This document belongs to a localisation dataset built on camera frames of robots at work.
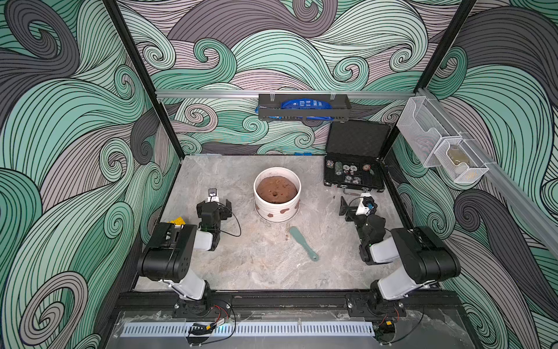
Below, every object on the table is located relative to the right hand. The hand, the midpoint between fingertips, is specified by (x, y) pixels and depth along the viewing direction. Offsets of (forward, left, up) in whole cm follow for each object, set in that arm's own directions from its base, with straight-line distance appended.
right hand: (358, 198), depth 89 cm
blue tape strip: (+39, +19, -13) cm, 45 cm away
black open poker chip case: (+33, -8, -6) cm, 34 cm away
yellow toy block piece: (-7, +76, -4) cm, 76 cm away
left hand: (+3, +61, -3) cm, 61 cm away
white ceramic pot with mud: (+3, +34, -1) cm, 34 cm away
